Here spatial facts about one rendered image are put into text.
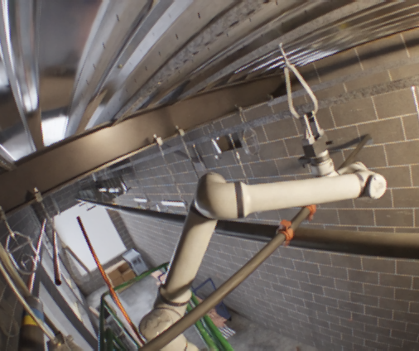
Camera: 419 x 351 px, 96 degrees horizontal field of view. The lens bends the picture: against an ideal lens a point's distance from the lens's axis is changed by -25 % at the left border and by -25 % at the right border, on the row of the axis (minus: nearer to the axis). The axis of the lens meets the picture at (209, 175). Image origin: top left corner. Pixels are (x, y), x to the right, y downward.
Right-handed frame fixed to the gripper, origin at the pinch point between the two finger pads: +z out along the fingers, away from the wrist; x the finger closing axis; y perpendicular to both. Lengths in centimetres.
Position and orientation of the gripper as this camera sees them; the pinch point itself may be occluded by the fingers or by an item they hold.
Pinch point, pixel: (307, 118)
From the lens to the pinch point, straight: 95.9
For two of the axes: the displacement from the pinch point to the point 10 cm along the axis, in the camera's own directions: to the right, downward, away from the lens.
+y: 5.8, -0.7, -8.1
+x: -7.2, 4.1, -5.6
